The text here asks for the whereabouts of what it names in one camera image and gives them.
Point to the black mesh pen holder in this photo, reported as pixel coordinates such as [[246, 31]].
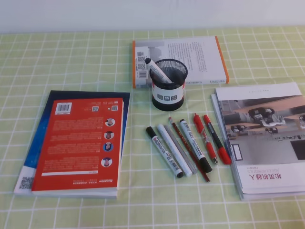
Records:
[[169, 96]]

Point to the grey pen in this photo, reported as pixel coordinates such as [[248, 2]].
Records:
[[187, 160]]

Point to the red retractable pen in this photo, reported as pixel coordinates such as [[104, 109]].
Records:
[[200, 128]]

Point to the white pen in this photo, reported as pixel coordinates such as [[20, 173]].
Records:
[[176, 153]]

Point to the black pen red cap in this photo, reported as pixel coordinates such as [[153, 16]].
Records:
[[222, 153]]

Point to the white marker with red label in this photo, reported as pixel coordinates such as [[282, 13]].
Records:
[[165, 154]]

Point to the white marker black cap long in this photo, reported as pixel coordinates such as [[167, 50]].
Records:
[[198, 152]]

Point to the white book orange spine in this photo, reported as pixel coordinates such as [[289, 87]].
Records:
[[202, 56]]

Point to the red pencil with eraser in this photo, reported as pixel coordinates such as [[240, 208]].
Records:
[[190, 151]]

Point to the red cover book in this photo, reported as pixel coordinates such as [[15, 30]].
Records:
[[81, 151]]

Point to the robot brochure top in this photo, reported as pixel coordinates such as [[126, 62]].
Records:
[[262, 133]]

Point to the blue cover book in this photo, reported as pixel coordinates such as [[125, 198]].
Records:
[[27, 173]]

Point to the lower brochure stack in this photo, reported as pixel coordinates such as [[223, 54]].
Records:
[[221, 124]]

